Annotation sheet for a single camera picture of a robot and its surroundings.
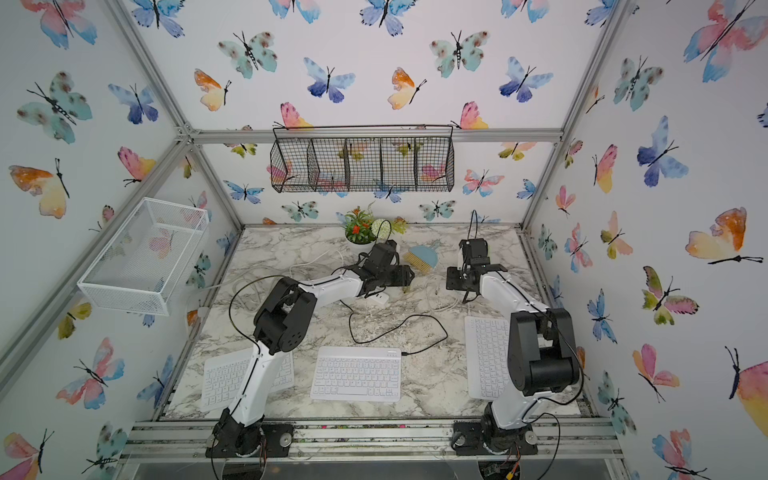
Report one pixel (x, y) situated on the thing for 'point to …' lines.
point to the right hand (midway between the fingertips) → (458, 275)
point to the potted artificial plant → (362, 231)
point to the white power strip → (379, 297)
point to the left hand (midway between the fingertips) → (412, 271)
